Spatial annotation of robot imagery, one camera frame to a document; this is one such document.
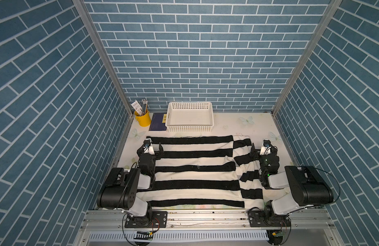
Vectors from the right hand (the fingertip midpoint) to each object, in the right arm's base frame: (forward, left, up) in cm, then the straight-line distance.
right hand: (263, 144), depth 90 cm
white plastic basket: (+27, +48, -8) cm, 55 cm away
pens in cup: (+22, +79, +5) cm, 82 cm away
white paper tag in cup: (+21, +84, +4) cm, 86 cm away
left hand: (-5, +64, +1) cm, 65 cm away
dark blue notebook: (+18, +71, -8) cm, 74 cm away
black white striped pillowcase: (-15, +33, -9) cm, 38 cm away
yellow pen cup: (+16, +79, -2) cm, 80 cm away
